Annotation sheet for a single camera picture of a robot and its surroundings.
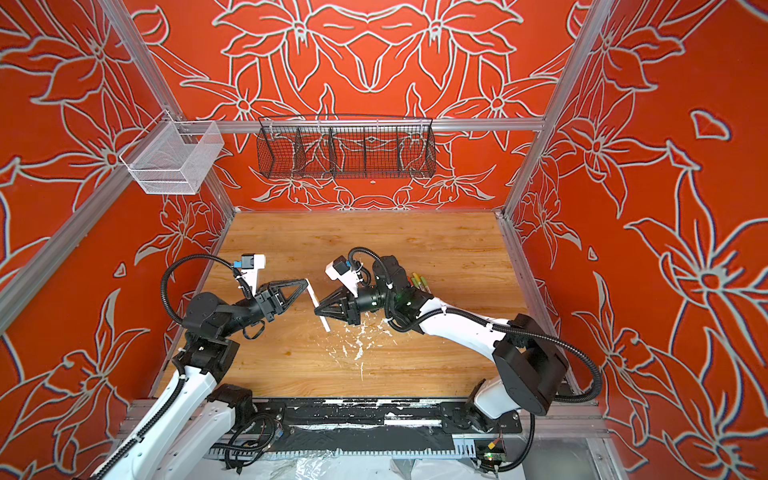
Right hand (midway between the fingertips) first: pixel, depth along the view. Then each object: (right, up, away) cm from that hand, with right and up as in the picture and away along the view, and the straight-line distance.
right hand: (315, 310), depth 66 cm
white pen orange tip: (+1, -2, 0) cm, 2 cm away
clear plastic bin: (-51, +42, +26) cm, 71 cm away
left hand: (-2, +5, -2) cm, 6 cm away
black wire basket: (+3, +47, +33) cm, 58 cm away
